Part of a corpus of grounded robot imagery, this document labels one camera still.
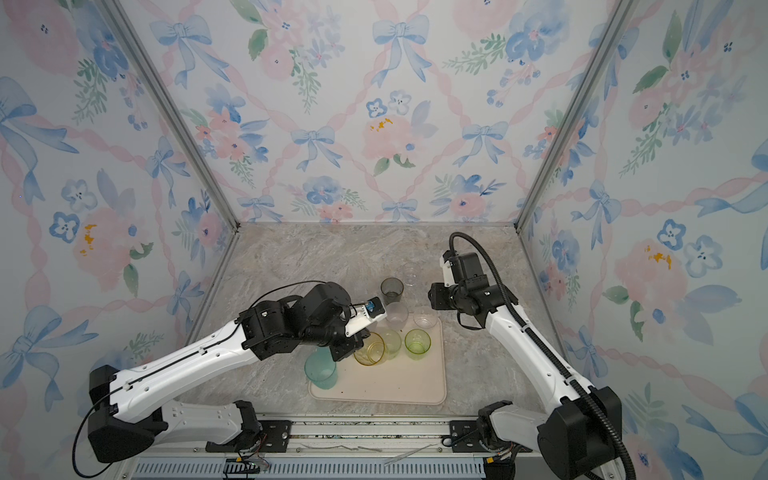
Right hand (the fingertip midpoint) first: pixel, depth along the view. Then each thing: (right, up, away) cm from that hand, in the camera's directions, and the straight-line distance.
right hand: (435, 292), depth 82 cm
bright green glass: (-4, -16, +6) cm, 18 cm away
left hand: (-17, -7, -14) cm, 24 cm away
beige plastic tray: (-10, -25, +1) cm, 27 cm away
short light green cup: (-12, -14, 0) cm, 18 cm away
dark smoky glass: (-12, -1, +18) cm, 21 cm away
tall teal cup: (-32, -21, +1) cm, 38 cm away
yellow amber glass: (-16, -10, -21) cm, 28 cm away
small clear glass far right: (-1, -9, +11) cm, 14 cm away
